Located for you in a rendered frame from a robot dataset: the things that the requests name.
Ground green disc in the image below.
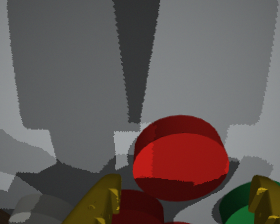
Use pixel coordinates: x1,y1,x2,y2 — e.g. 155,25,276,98
219,182,254,224

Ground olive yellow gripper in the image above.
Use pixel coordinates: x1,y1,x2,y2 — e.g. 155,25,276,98
61,174,280,224

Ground grey disc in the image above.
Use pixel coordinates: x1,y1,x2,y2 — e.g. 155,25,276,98
8,194,74,224

